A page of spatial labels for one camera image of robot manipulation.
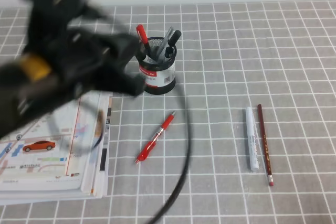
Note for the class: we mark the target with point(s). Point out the stack of magazines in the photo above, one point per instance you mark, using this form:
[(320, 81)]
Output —
[(86, 173)]

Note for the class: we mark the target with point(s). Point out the grey transparent pen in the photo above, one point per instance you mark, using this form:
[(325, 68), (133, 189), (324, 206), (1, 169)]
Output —
[(163, 43)]

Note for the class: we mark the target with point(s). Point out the dark red pencil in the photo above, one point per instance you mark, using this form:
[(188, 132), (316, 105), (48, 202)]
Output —
[(265, 146)]

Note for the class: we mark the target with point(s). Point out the orange white car book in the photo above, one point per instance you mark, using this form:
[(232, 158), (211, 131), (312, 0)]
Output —
[(40, 148)]

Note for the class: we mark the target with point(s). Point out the black capped marker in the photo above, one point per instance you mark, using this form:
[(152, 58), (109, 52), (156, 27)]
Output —
[(171, 42)]

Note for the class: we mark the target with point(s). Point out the red capped marker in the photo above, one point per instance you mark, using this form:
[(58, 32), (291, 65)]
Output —
[(144, 39)]

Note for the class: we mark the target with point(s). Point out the black mesh pen holder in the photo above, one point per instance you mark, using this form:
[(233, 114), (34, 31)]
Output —
[(159, 78)]

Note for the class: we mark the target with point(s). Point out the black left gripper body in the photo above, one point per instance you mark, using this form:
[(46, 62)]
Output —
[(83, 61)]

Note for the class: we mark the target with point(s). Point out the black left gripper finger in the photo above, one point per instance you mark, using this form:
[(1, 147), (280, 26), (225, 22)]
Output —
[(122, 48), (120, 82)]

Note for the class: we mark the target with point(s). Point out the red gel pen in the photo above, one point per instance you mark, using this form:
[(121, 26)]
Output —
[(146, 150)]

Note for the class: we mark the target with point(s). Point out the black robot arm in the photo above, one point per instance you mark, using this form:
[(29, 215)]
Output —
[(28, 90)]

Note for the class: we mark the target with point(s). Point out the black clip pen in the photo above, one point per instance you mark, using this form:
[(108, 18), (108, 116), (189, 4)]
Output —
[(169, 52)]

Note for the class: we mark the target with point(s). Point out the white marker pen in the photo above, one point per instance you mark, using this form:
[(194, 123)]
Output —
[(251, 138)]

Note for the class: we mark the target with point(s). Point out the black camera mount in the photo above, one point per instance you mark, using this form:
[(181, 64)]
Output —
[(49, 19)]

